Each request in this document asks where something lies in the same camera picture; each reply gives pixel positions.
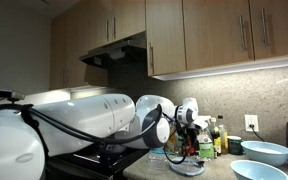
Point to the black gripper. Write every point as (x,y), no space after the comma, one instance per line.
(189,140)

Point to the light blue round lid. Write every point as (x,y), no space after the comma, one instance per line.
(187,168)

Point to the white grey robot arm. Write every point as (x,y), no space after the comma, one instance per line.
(84,116)

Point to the green jar white lid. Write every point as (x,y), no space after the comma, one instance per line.
(234,145)

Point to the light blue bowl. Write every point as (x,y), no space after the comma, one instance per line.
(254,170)
(265,152)

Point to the clear glass bottle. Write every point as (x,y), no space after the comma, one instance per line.
(206,146)

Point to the clear glass container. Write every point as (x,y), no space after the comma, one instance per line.
(156,156)

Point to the black electric stove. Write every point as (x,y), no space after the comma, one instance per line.
(94,164)

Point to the under cabinet light strip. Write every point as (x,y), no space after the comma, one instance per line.
(234,68)

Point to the dark range hood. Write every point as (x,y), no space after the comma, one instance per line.
(117,55)

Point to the black webcam on stand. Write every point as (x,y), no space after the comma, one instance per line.
(10,95)

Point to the wall power outlet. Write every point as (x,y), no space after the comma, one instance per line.
(251,122)

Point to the wooden wall cabinets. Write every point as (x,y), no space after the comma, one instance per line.
(214,33)

